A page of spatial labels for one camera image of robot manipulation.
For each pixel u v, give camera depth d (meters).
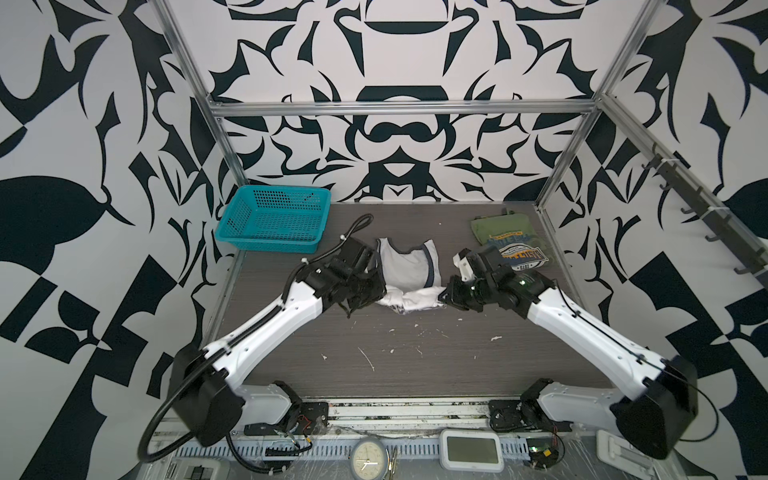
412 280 0.99
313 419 0.74
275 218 1.15
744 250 0.54
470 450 0.68
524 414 0.67
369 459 0.66
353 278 0.58
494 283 0.59
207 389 0.39
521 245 1.05
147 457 0.35
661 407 0.38
